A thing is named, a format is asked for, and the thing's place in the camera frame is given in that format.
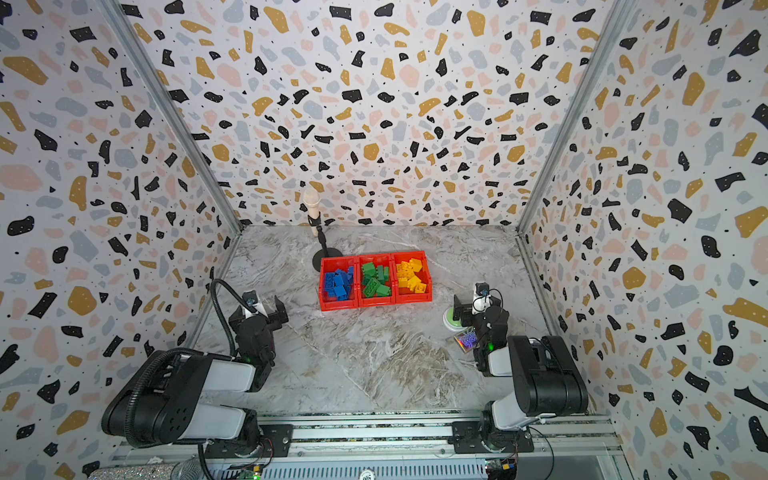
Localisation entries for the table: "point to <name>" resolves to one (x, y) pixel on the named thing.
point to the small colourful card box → (466, 340)
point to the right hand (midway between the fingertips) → (473, 289)
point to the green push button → (450, 323)
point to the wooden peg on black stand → (312, 197)
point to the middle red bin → (385, 259)
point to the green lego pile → (375, 280)
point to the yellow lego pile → (407, 277)
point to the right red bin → (404, 294)
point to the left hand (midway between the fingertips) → (261, 298)
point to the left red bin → (338, 283)
